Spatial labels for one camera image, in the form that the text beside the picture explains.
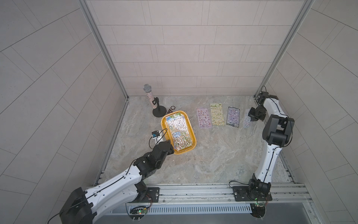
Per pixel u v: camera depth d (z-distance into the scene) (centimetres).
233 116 105
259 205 68
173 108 108
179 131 81
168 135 81
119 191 47
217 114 105
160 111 106
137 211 65
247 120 100
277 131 58
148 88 81
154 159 58
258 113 83
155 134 68
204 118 103
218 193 73
